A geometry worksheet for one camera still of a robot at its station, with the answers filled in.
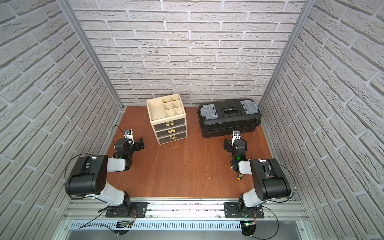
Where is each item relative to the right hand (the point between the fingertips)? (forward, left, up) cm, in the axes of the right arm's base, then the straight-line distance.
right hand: (236, 139), depth 94 cm
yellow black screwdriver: (-23, +3, -4) cm, 23 cm away
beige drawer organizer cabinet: (+7, +42, +18) cm, 46 cm away
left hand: (+6, +65, +2) cm, 66 cm away
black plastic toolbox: (+8, +10, +11) cm, 17 cm away
